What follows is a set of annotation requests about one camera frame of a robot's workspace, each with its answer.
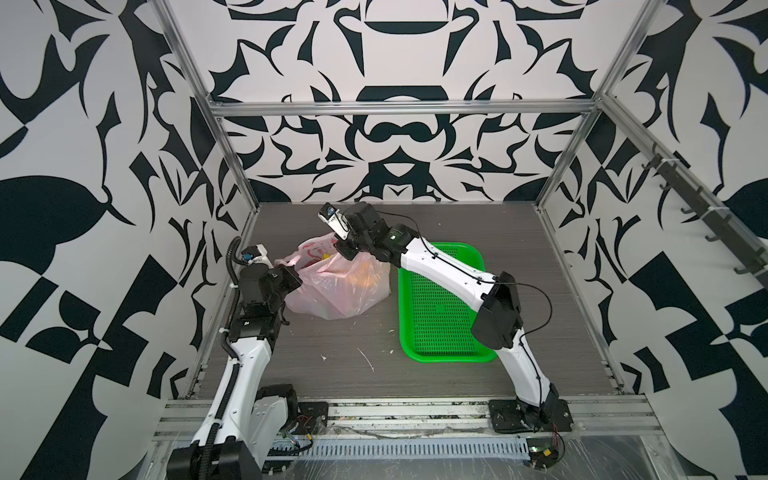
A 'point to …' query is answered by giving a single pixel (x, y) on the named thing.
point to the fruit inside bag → (365, 274)
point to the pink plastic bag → (333, 287)
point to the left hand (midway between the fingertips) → (290, 257)
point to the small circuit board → (543, 451)
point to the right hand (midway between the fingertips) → (338, 228)
